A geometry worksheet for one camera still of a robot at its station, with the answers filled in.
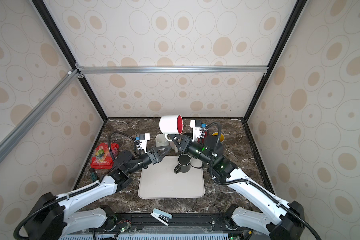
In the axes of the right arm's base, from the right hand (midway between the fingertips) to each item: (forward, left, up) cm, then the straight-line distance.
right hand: (171, 138), depth 62 cm
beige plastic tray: (-4, +10, -36) cm, 38 cm away
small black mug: (+4, -5, -27) cm, 28 cm away
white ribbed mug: (+23, +11, -32) cm, 41 cm away
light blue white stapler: (-23, +6, -34) cm, 41 cm away
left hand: (-2, 0, -6) cm, 6 cm away
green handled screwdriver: (-2, +48, -33) cm, 58 cm away
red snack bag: (+9, +46, -31) cm, 56 cm away
